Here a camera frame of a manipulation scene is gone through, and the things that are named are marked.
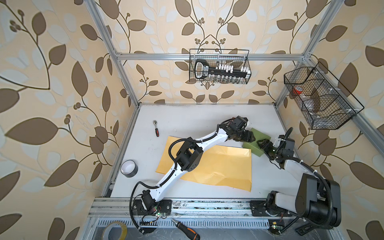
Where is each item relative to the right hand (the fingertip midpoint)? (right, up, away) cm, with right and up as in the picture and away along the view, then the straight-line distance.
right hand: (261, 146), depth 90 cm
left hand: (-5, +5, -1) cm, 7 cm away
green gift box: (-4, -1, -1) cm, 5 cm away
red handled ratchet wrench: (-71, +14, +18) cm, 74 cm away
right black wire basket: (+24, +24, -18) cm, 38 cm away
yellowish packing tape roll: (-72, -34, -25) cm, 83 cm away
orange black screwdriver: (-43, -35, -24) cm, 60 cm away
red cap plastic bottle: (+19, +33, -5) cm, 39 cm away
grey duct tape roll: (-80, -13, -2) cm, 81 cm away
